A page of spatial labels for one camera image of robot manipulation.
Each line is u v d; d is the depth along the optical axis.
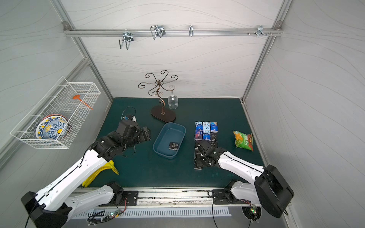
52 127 0.62
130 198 0.74
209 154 0.64
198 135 0.95
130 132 0.55
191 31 0.78
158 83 0.86
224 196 0.67
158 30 0.76
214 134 0.98
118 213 0.67
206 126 1.01
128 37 0.78
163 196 0.75
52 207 0.39
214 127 1.01
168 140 0.97
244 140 0.91
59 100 0.70
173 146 0.91
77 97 0.78
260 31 0.77
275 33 0.78
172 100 0.89
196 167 0.83
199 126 1.01
